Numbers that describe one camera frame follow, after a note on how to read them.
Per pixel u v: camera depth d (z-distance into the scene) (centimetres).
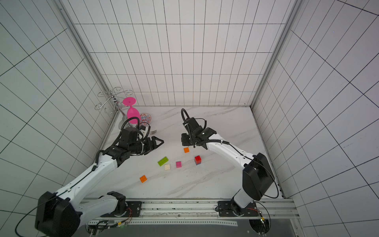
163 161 89
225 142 52
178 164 87
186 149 95
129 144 61
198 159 85
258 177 43
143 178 83
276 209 74
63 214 38
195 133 62
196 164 89
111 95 113
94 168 49
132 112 90
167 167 85
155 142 71
